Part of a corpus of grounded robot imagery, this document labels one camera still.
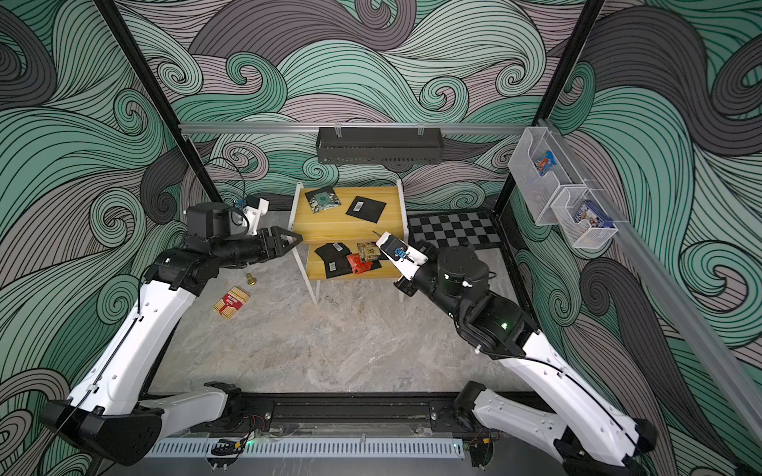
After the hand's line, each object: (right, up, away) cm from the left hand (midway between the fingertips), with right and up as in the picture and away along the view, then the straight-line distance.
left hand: (295, 237), depth 67 cm
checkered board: (+56, +3, +43) cm, 71 cm away
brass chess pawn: (-23, -15, +31) cm, 41 cm away
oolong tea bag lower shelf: (+16, -4, +21) cm, 27 cm away
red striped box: (-27, -21, +25) cm, 43 cm away
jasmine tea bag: (+4, +10, +11) cm, 15 cm away
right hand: (+24, -1, -7) cm, 25 cm away
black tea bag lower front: (+7, -7, +19) cm, 21 cm away
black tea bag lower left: (+6, -3, +23) cm, 23 cm away
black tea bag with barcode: (+16, +7, +9) cm, 20 cm away
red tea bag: (+13, -8, +17) cm, 23 cm away
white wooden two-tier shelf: (+8, +1, +5) cm, 10 cm away
